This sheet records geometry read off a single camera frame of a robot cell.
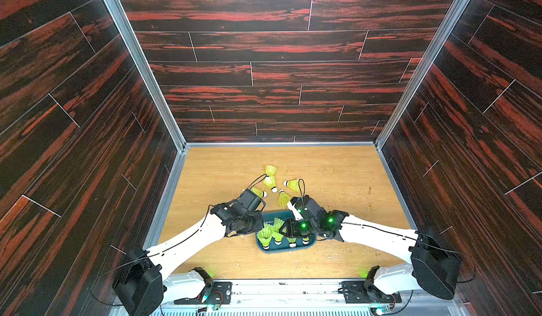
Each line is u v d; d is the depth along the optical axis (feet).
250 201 2.03
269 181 3.33
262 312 2.31
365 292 2.14
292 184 3.25
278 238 2.74
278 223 2.81
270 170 3.43
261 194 3.22
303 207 2.06
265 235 2.76
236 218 1.88
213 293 2.37
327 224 1.97
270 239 2.68
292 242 2.75
